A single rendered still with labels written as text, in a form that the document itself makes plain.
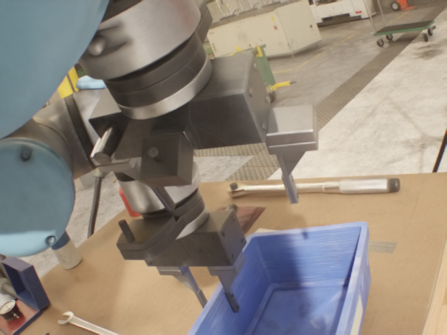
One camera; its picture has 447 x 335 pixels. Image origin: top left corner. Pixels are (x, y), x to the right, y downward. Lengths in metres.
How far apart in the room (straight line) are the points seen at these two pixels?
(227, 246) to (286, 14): 5.66
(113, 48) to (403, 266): 0.58
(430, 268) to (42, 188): 0.58
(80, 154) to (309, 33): 6.00
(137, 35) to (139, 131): 0.10
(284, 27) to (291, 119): 5.64
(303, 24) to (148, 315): 5.76
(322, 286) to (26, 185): 0.52
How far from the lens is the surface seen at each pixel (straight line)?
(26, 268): 0.98
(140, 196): 0.45
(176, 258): 0.51
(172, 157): 0.28
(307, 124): 0.30
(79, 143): 0.42
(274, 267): 0.69
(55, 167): 0.28
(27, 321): 1.01
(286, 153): 0.32
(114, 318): 0.85
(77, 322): 0.89
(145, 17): 0.24
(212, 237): 0.46
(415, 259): 0.71
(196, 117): 0.29
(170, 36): 0.25
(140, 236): 0.44
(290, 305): 0.68
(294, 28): 6.11
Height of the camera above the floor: 0.92
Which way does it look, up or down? 21 degrees down
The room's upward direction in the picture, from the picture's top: 21 degrees counter-clockwise
